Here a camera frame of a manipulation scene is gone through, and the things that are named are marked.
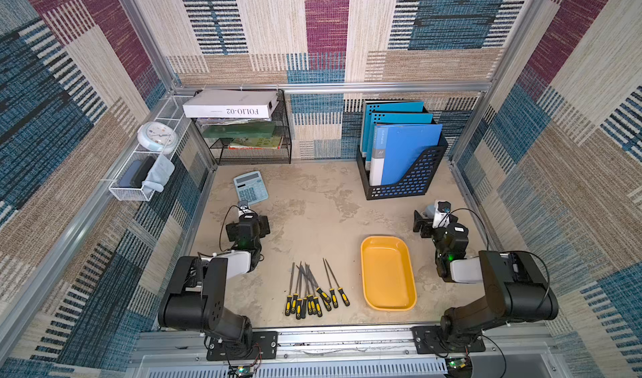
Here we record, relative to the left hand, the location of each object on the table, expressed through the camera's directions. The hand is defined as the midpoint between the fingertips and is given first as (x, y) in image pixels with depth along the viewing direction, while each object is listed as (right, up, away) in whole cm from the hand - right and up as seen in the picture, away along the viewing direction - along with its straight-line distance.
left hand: (247, 219), depth 94 cm
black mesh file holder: (+64, +14, +6) cm, 66 cm away
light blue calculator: (-3, +12, +15) cm, 19 cm away
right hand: (+67, +4, -3) cm, 67 cm away
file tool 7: (+29, -25, -13) cm, 41 cm away
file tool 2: (+19, -24, -11) cm, 33 cm away
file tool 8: (+31, -22, -11) cm, 40 cm away
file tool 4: (+23, -24, -13) cm, 35 cm away
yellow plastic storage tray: (+51, -18, -8) cm, 54 cm away
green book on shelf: (+2, +35, +8) cm, 35 cm away
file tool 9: (+35, -24, -13) cm, 44 cm away
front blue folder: (+54, +26, 0) cm, 60 cm away
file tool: (+17, -24, -12) cm, 32 cm away
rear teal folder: (+53, +44, +6) cm, 69 cm away
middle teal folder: (+56, +39, +8) cm, 69 cm away
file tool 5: (+24, -24, -15) cm, 37 cm away
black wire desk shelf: (-1, +30, +8) cm, 31 cm away
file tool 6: (+26, -25, -13) cm, 39 cm away
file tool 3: (+21, -25, -13) cm, 35 cm away
